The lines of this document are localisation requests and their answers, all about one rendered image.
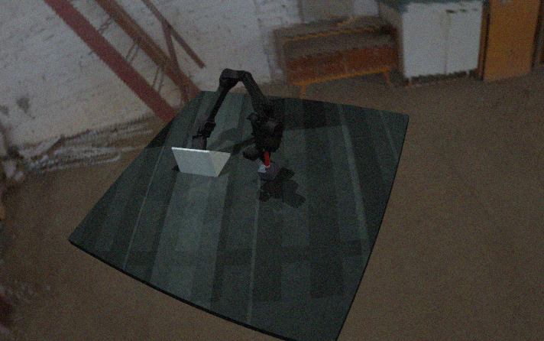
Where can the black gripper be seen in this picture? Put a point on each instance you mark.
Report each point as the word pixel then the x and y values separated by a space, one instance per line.
pixel 256 152

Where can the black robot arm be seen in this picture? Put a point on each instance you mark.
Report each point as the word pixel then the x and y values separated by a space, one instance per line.
pixel 264 121

